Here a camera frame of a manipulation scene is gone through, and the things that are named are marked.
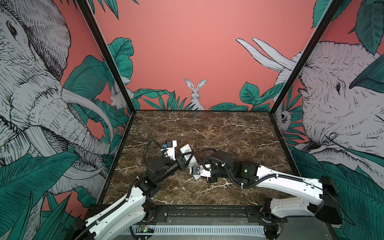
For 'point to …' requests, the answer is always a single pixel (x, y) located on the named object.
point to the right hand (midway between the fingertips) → (195, 167)
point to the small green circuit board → (144, 229)
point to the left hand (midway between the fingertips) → (193, 152)
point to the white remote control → (193, 162)
